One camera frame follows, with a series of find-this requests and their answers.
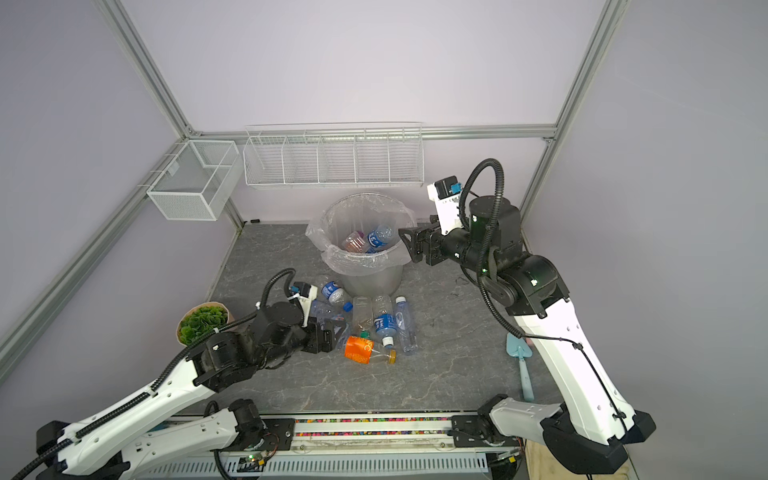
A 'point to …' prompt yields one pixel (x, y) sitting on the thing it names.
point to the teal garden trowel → (521, 349)
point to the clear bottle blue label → (385, 318)
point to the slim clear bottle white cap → (402, 317)
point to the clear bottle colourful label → (336, 317)
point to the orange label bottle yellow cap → (360, 348)
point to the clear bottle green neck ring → (363, 313)
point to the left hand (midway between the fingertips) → (331, 329)
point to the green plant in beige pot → (201, 318)
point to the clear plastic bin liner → (344, 213)
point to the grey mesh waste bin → (380, 285)
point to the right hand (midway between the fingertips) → (417, 226)
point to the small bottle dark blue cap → (336, 296)
